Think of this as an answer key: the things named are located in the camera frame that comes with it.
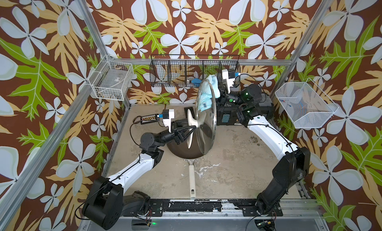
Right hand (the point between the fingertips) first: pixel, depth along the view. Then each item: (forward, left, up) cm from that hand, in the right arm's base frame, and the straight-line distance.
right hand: (203, 93), depth 61 cm
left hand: (-11, +3, -8) cm, 14 cm away
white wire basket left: (+25, +52, -11) cm, 59 cm away
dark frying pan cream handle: (-11, +5, -36) cm, 38 cm away
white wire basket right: (+12, -61, -19) cm, 65 cm away
